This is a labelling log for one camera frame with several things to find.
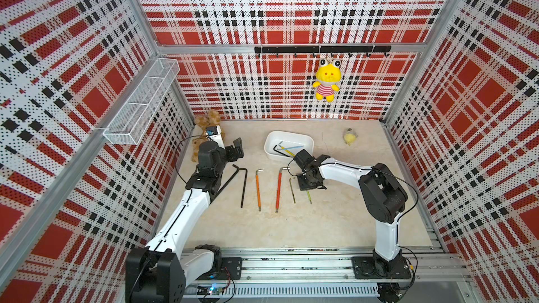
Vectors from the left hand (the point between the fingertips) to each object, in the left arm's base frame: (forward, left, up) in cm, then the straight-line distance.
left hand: (233, 140), depth 82 cm
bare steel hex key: (-12, -24, -24) cm, 36 cm away
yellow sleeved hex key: (+13, -21, -24) cm, 34 cm away
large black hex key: (0, +3, -24) cm, 24 cm away
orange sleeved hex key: (-9, -8, -23) cm, 26 cm away
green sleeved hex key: (-13, -31, -24) cm, 42 cm away
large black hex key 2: (-7, -1, -24) cm, 25 cm away
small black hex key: (+13, -15, -23) cm, 30 cm away
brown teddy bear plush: (+27, +19, -15) cm, 37 cm away
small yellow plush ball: (+18, -55, -21) cm, 62 cm away
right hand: (-8, -31, -23) cm, 39 cm away
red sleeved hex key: (-7, -18, -24) cm, 31 cm away
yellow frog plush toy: (+29, -40, +11) cm, 50 cm away
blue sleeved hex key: (+14, -22, -23) cm, 35 cm away
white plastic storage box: (+16, -19, -25) cm, 35 cm away
